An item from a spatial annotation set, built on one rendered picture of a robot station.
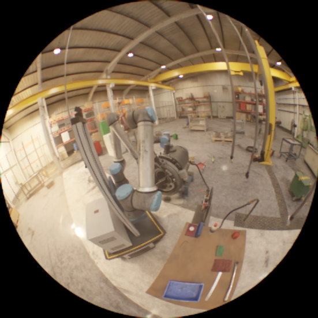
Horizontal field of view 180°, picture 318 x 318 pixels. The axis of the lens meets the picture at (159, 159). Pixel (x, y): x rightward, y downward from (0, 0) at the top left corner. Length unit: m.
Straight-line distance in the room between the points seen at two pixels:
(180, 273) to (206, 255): 0.31
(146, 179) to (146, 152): 0.17
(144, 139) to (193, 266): 1.22
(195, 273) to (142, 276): 0.80
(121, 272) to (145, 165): 1.66
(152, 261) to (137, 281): 0.43
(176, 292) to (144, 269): 0.71
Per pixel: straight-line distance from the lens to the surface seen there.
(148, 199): 0.66
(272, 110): 3.97
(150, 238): 1.46
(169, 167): 1.46
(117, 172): 1.14
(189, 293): 1.23
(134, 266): 1.78
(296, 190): 3.26
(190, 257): 1.20
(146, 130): 0.66
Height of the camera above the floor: 1.66
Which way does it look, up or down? 26 degrees down
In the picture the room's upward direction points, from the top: 11 degrees counter-clockwise
